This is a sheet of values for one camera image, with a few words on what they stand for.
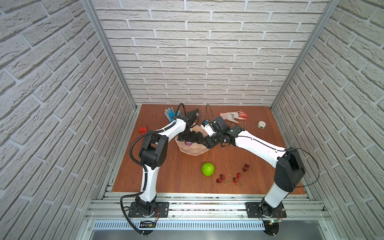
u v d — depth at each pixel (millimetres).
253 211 736
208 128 763
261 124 1061
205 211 743
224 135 623
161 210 732
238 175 843
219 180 832
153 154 542
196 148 947
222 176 842
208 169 812
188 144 944
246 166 874
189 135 846
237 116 1137
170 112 1132
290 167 457
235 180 823
